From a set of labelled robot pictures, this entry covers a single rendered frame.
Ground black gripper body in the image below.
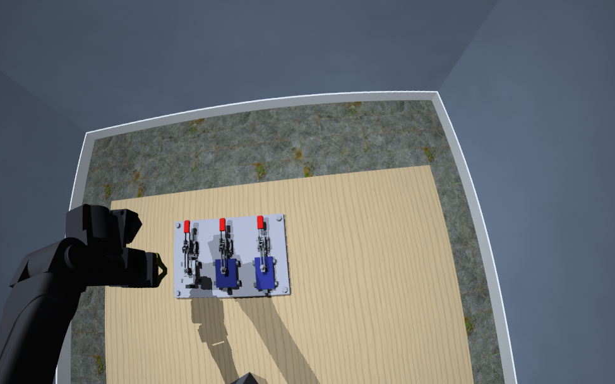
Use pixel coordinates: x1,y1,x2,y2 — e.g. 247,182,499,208
109,252,157,288

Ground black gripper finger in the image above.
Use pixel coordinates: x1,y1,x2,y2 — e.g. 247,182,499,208
156,253,167,287

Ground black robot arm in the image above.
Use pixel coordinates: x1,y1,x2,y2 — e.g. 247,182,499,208
0,204,145,384

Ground blue rectangular block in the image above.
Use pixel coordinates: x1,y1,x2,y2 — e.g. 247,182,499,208
254,256,275,289
215,258,238,287

